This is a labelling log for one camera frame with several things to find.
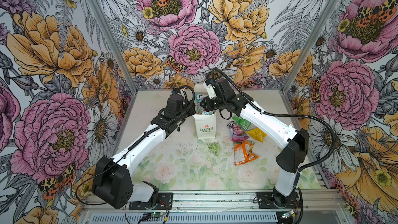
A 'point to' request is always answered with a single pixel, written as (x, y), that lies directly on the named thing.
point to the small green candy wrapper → (215, 148)
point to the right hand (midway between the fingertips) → (203, 108)
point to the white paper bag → (205, 125)
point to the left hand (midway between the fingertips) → (195, 109)
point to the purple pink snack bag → (238, 134)
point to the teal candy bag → (199, 107)
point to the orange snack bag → (242, 152)
